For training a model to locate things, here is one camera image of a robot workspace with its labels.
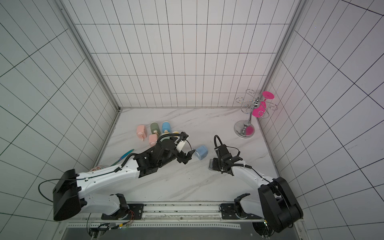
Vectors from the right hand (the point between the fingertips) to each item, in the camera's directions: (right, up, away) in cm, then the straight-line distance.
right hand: (215, 162), depth 90 cm
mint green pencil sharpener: (-33, +17, +7) cm, 38 cm away
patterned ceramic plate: (-69, -1, -6) cm, 69 cm away
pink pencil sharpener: (-49, +18, +8) cm, 52 cm away
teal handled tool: (-59, +2, +3) cm, 59 cm away
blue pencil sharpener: (-9, +7, -5) cm, 13 cm away
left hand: (-18, +12, -13) cm, 26 cm away
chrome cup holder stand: (+23, +19, +14) cm, 33 cm away
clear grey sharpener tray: (-4, -1, -3) cm, 5 cm away
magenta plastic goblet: (+25, +32, -5) cm, 41 cm away
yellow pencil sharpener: (-25, +17, +7) cm, 32 cm away
